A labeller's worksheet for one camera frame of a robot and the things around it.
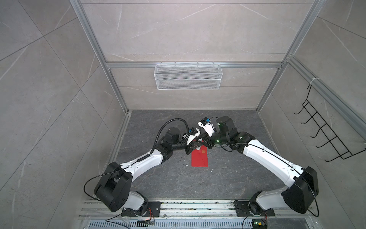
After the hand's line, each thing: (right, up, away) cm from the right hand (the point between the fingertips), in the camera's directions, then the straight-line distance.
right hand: (198, 137), depth 76 cm
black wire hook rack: (+60, -4, -17) cm, 63 cm away
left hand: (+2, -1, +1) cm, 2 cm away
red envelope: (+3, -16, +17) cm, 23 cm away
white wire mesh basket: (-5, +41, +24) cm, 48 cm away
